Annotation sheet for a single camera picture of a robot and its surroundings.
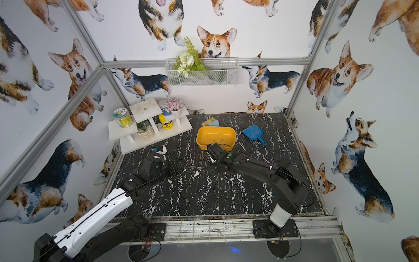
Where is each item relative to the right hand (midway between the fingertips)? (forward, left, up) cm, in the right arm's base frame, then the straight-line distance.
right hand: (214, 162), depth 87 cm
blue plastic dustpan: (+29, -26, -11) cm, 40 cm away
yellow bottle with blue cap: (+28, +33, -1) cm, 44 cm away
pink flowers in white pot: (+27, +23, +16) cm, 39 cm away
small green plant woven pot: (+24, +46, -1) cm, 51 cm away
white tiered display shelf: (+26, +39, +5) cm, 47 cm away
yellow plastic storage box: (+25, -6, -10) cm, 27 cm away
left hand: (-3, +17, +9) cm, 19 cm away
